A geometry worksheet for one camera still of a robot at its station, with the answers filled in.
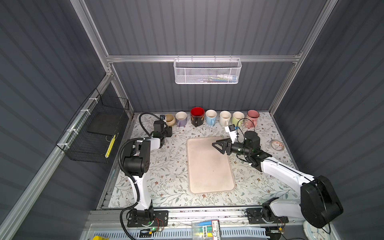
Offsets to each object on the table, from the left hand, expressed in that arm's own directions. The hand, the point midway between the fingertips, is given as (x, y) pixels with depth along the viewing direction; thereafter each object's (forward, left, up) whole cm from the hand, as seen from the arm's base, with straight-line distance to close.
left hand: (169, 126), depth 103 cm
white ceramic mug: (+6, -40, +2) cm, 40 cm away
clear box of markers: (-59, -24, -6) cm, 64 cm away
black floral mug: (+8, -20, +3) cm, 22 cm away
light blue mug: (+7, -29, +2) cm, 30 cm away
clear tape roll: (-12, -75, -7) cm, 76 cm away
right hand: (-23, -30, +14) cm, 40 cm away
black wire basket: (-22, +34, +20) cm, 45 cm away
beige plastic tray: (-29, -27, -7) cm, 40 cm away
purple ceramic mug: (+9, -8, -1) cm, 12 cm away
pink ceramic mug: (+9, -62, +1) cm, 62 cm away
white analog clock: (-60, -72, -5) cm, 94 cm away
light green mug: (+9, -50, -2) cm, 51 cm away
